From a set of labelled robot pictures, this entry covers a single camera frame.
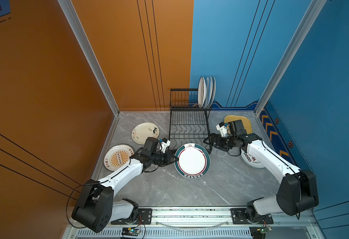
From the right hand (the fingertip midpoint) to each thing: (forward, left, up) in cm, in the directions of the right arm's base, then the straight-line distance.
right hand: (210, 143), depth 83 cm
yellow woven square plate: (+29, -33, -14) cm, 46 cm away
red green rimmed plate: (-8, +9, -5) cm, 13 cm away
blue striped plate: (+28, -1, +14) cm, 31 cm away
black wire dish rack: (+25, +11, -12) cm, 30 cm away
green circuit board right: (-39, -21, -18) cm, 48 cm away
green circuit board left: (-40, +40, -17) cm, 59 cm away
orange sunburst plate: (-1, +57, -15) cm, 59 cm away
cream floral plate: (+21, +46, -15) cm, 52 cm away
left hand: (-8, +17, -4) cm, 19 cm away
